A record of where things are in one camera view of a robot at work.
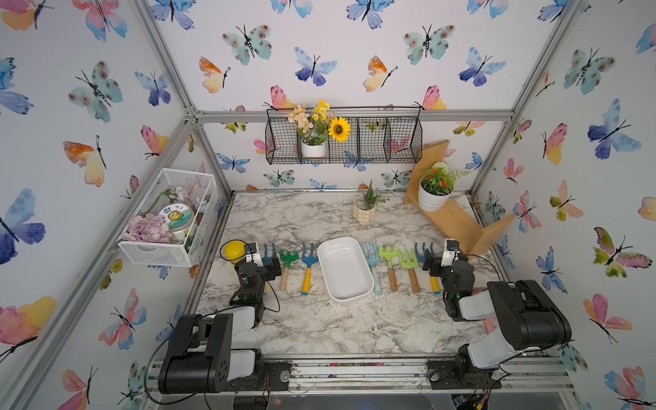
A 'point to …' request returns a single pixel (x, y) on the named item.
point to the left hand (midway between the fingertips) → (263, 252)
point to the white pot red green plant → (436, 187)
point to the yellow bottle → (236, 251)
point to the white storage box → (345, 269)
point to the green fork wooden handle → (409, 264)
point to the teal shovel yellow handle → (266, 260)
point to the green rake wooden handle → (288, 258)
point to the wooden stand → (456, 219)
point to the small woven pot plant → (366, 204)
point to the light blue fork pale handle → (373, 260)
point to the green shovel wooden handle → (389, 254)
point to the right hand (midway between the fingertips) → (444, 248)
